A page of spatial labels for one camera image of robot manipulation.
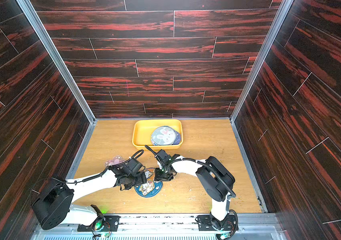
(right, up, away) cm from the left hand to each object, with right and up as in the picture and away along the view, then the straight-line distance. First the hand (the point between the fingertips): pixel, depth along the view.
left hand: (144, 182), depth 87 cm
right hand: (+9, +2, +3) cm, 10 cm away
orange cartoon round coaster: (+5, -2, -2) cm, 6 cm away
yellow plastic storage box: (-6, +32, +24) cm, 40 cm away
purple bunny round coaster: (+21, +26, +19) cm, 38 cm away
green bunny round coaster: (+11, +28, +21) cm, 36 cm away
